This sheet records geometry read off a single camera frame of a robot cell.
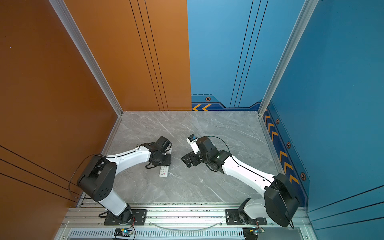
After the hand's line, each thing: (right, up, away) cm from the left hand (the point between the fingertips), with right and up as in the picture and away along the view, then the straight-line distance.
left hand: (168, 161), depth 92 cm
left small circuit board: (-18, -29, -21) cm, 40 cm away
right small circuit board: (+44, -29, -22) cm, 57 cm away
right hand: (+13, +6, -11) cm, 18 cm away
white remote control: (-2, -5, -5) cm, 7 cm away
